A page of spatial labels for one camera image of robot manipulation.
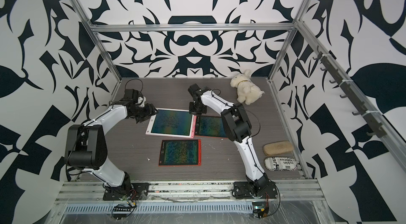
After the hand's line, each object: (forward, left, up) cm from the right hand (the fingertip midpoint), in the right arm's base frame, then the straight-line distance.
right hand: (193, 110), depth 100 cm
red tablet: (-9, -11, -3) cm, 14 cm away
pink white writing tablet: (-7, +12, -2) cm, 14 cm away
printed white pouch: (-32, -45, 0) cm, 55 cm away
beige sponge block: (-24, -45, 0) cm, 51 cm away
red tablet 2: (-25, +8, -2) cm, 27 cm away
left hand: (-3, +23, +5) cm, 24 cm away
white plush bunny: (+8, -34, +7) cm, 36 cm away
